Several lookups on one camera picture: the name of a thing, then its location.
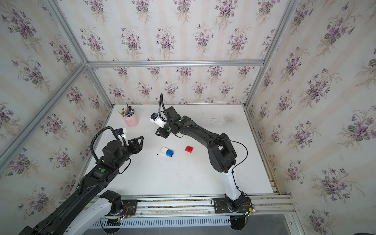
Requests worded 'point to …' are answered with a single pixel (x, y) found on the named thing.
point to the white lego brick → (163, 150)
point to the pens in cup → (128, 112)
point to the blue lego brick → (169, 152)
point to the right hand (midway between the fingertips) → (161, 130)
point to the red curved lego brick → (189, 149)
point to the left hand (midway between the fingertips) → (141, 139)
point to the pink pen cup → (133, 121)
